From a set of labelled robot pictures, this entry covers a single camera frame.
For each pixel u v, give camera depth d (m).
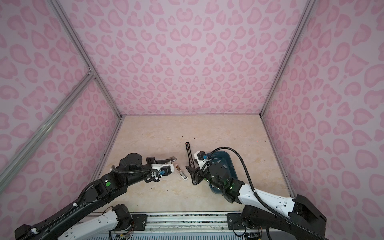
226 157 0.92
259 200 0.48
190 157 0.95
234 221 0.73
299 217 0.40
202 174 0.63
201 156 0.63
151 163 0.61
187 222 0.75
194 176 0.66
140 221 0.73
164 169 0.55
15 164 0.53
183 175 0.88
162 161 0.66
